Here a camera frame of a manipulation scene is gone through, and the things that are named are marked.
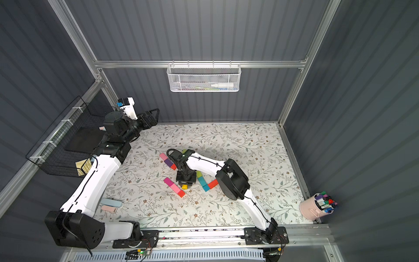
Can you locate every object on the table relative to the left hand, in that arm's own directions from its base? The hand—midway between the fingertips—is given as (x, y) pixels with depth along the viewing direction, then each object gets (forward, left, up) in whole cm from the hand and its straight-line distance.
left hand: (152, 111), depth 71 cm
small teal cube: (-18, -22, -39) cm, 49 cm away
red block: (-16, -26, -40) cm, 51 cm away
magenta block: (-15, -1, -40) cm, 42 cm away
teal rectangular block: (-14, -20, -39) cm, 46 cm away
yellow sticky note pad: (-24, +22, -6) cm, 33 cm away
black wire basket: (-19, +37, -5) cm, 42 cm away
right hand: (-20, -9, -38) cm, 43 cm away
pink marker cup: (-32, -72, -28) cm, 84 cm away
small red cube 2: (-21, -9, -39) cm, 46 cm away
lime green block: (-13, -13, -12) cm, 22 cm away
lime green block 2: (-10, -18, -39) cm, 44 cm away
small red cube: (-5, -3, -39) cm, 39 cm away
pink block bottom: (-19, -5, -39) cm, 44 cm away
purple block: (-2, +1, -39) cm, 39 cm away
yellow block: (-19, -11, -37) cm, 43 cm away
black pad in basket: (-6, +33, -11) cm, 35 cm away
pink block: (+3, +5, -39) cm, 40 cm away
